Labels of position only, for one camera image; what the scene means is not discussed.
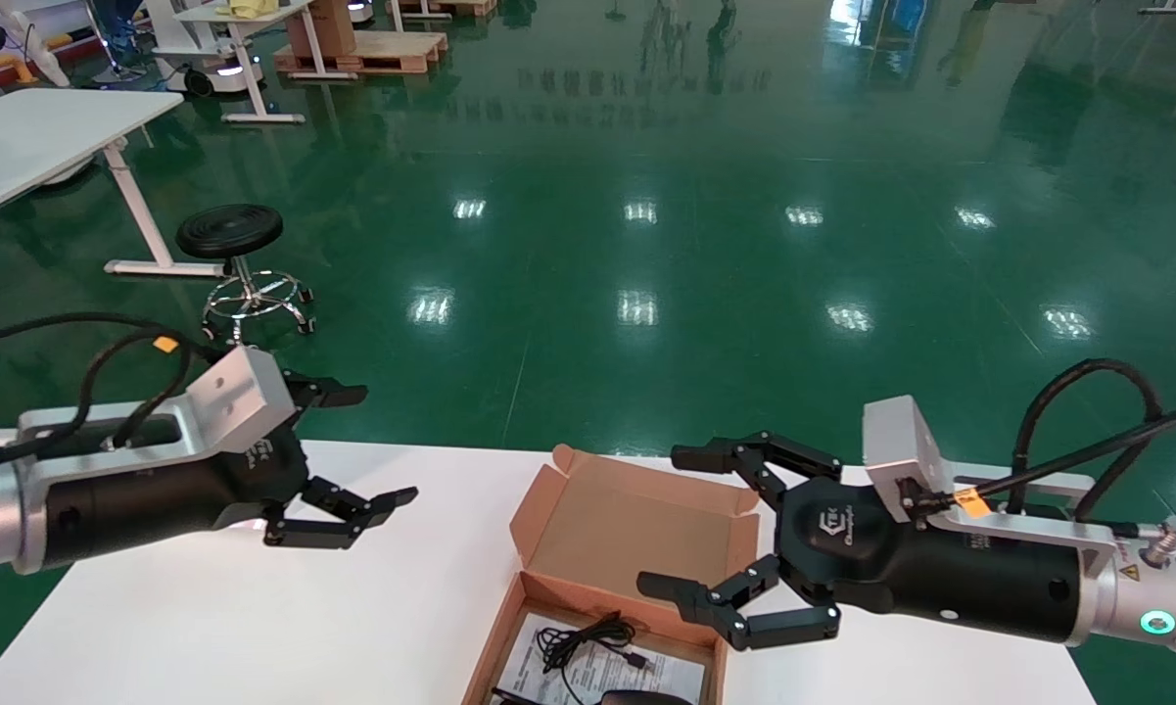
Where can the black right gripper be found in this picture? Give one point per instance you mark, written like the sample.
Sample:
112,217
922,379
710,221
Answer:
940,573

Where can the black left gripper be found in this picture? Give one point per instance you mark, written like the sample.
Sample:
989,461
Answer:
157,499

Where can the brown cardboard storage box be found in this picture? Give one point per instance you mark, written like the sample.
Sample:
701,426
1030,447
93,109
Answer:
627,529

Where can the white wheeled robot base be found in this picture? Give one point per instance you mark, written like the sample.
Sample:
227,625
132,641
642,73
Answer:
206,70

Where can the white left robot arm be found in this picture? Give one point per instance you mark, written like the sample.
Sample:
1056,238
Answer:
0,519

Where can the wooden pallet with box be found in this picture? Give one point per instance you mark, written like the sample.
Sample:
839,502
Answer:
392,47

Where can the white printed instruction sheet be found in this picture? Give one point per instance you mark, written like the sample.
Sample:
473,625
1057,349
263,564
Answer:
666,681

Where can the black round stool chrome base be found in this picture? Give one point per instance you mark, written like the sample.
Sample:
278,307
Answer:
230,230

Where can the large white table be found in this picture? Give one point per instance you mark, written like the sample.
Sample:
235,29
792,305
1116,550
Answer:
39,137

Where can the brown cardboard carton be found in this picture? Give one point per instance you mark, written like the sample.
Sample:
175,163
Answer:
326,24

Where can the yellow cloth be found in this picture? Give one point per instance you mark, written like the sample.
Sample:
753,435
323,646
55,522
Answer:
248,8

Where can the small white table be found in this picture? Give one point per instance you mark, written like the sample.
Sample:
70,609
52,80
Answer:
201,13

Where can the empty wooden pallet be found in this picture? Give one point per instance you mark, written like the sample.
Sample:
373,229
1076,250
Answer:
450,7

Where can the person in blue trousers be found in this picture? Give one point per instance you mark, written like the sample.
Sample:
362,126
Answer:
119,8

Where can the white slanted robot limb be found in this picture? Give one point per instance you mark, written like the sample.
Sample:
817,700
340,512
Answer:
37,54

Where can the white metal floor bar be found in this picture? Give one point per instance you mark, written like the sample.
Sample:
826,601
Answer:
1167,9

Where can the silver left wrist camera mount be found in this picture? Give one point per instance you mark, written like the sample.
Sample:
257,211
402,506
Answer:
235,392

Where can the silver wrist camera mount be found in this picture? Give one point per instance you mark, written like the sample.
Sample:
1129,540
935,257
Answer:
896,436
235,392

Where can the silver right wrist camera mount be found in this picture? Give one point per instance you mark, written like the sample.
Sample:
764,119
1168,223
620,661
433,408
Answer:
896,436

